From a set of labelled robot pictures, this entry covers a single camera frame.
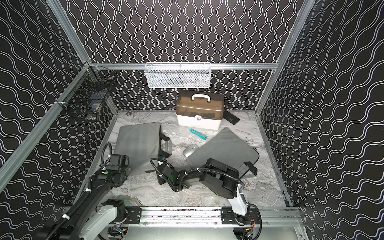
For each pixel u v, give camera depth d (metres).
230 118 1.13
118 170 0.65
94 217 0.56
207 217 0.76
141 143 0.98
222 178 0.50
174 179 0.69
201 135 1.06
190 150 0.98
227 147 1.00
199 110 0.93
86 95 0.92
